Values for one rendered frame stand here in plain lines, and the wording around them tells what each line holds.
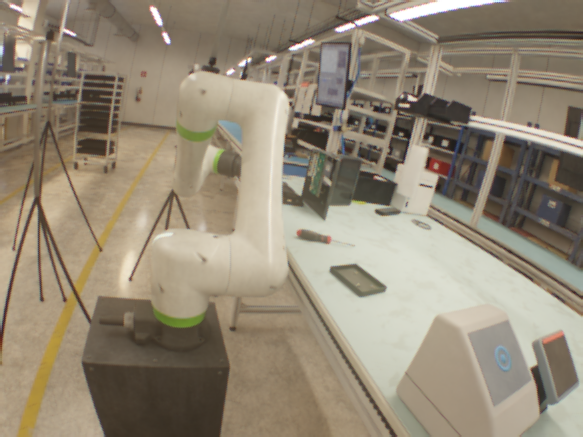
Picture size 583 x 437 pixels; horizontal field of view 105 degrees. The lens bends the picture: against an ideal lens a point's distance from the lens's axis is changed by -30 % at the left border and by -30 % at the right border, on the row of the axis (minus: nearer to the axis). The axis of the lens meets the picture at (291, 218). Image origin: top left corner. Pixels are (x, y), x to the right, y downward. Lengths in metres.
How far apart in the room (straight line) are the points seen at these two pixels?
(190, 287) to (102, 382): 0.31
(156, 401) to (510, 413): 0.68
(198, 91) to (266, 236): 0.37
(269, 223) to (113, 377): 0.48
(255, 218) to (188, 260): 0.17
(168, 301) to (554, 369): 0.68
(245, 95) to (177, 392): 0.70
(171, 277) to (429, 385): 0.47
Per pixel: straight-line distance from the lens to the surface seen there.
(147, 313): 0.73
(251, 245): 0.65
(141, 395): 0.78
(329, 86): 2.48
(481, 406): 0.38
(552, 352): 0.54
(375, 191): 1.51
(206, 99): 0.76
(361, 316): 0.60
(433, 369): 0.41
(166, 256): 0.61
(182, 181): 1.07
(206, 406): 0.82
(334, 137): 2.75
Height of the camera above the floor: 1.31
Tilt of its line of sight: 18 degrees down
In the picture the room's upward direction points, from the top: 13 degrees clockwise
